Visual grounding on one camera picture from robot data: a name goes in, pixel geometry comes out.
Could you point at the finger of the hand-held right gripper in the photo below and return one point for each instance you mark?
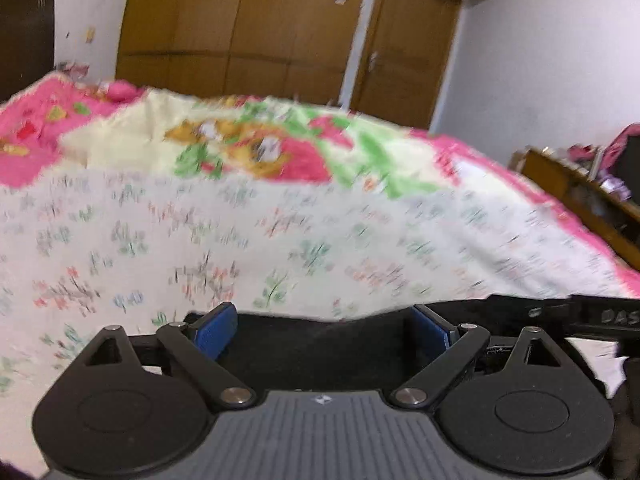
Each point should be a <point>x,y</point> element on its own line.
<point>534,312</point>

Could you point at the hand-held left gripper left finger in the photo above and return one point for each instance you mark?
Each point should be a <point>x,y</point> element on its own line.
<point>217,331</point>

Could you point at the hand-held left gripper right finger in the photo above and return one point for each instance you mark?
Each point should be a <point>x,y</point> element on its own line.
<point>427,328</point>

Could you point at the black pants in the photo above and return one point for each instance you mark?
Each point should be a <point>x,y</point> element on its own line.
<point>320,350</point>

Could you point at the white floral bed sheet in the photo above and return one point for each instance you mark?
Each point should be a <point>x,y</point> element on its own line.
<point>150,240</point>

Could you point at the wooden side desk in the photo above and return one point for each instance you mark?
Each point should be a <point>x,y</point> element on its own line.
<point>575,190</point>

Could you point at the pink object on desk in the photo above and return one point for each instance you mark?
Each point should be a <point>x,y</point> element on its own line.
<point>625,145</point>

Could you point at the pink soft toy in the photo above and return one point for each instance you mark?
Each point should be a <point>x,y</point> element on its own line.
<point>122,91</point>

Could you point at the brown wooden door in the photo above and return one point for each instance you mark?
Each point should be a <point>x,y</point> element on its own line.
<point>405,50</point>

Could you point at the brown wooden wardrobe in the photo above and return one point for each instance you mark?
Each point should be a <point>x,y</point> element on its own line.
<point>240,20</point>

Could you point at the dark wooden headboard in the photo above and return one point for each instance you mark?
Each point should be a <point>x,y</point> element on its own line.
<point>25,40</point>

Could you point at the beige wall socket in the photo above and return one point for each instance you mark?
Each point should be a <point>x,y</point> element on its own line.
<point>90,35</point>

